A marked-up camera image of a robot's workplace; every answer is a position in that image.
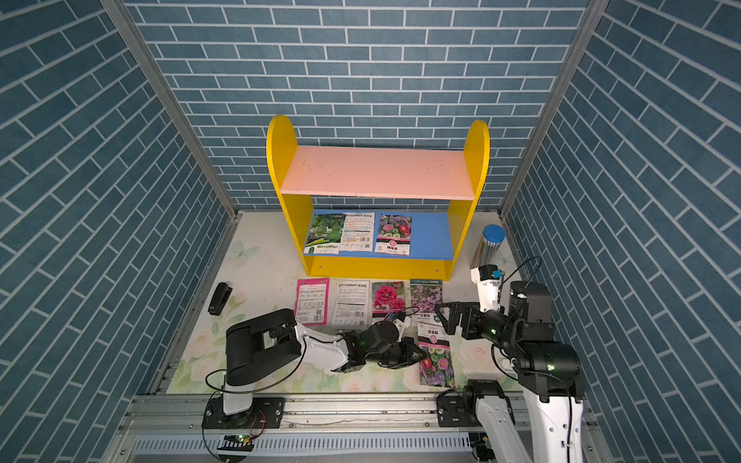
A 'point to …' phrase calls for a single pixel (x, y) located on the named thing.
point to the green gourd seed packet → (325, 233)
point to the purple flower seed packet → (425, 294)
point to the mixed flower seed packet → (394, 236)
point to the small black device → (220, 297)
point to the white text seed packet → (351, 303)
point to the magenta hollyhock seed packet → (388, 298)
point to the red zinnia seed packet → (437, 368)
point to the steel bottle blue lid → (493, 236)
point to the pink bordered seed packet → (312, 301)
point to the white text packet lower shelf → (357, 231)
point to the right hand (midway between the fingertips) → (456, 308)
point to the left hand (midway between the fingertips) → (434, 366)
